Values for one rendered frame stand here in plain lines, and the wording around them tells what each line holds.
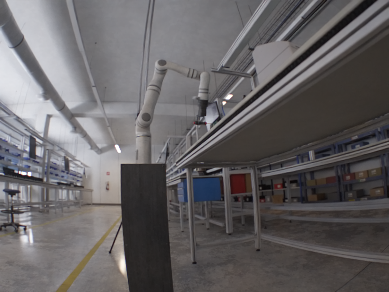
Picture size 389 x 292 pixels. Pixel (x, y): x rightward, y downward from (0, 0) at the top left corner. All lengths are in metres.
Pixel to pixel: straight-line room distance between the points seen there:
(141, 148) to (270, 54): 0.83
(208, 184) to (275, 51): 2.58
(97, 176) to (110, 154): 1.62
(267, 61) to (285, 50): 0.08
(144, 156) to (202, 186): 1.93
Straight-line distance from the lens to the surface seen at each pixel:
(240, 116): 0.73
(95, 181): 12.80
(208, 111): 2.94
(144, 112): 1.20
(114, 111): 6.98
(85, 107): 7.24
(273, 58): 0.63
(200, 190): 2.96
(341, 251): 1.51
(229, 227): 3.08
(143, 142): 1.15
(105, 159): 12.82
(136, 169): 1.05
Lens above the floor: 0.69
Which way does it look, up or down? 13 degrees up
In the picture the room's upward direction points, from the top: 3 degrees counter-clockwise
